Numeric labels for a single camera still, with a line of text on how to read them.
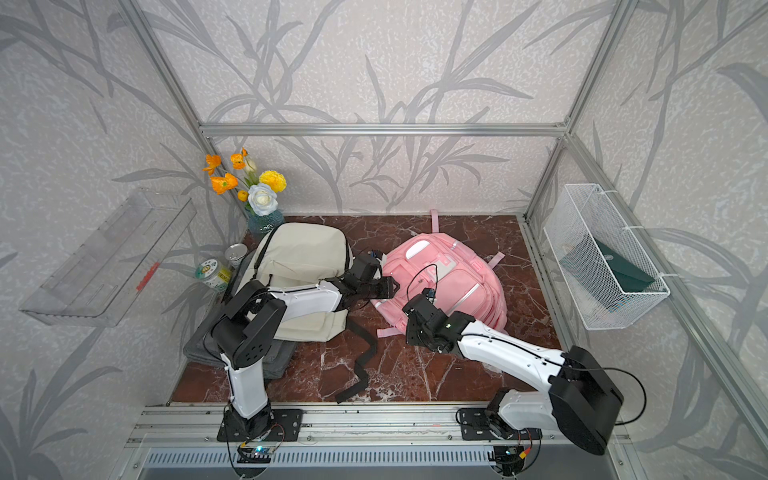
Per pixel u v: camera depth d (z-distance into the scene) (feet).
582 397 1.33
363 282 2.47
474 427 2.40
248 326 1.63
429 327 2.03
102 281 2.18
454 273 3.20
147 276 2.15
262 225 3.35
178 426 2.48
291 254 3.29
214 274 3.08
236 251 3.36
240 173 2.77
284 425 2.40
